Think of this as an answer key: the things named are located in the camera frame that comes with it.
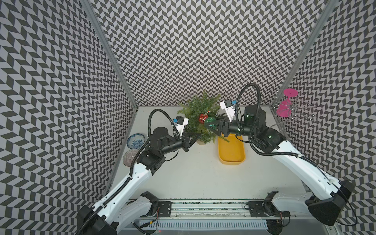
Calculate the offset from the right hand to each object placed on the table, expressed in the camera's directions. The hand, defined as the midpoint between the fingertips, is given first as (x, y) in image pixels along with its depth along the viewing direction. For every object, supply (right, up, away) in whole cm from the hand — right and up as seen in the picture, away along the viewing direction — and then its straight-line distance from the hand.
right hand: (209, 126), depth 63 cm
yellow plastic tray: (+18, -18, +29) cm, 38 cm away
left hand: (-4, -5, +3) cm, 7 cm away
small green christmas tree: (-5, +8, +11) cm, 14 cm away
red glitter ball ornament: (-3, +4, +7) cm, 9 cm away
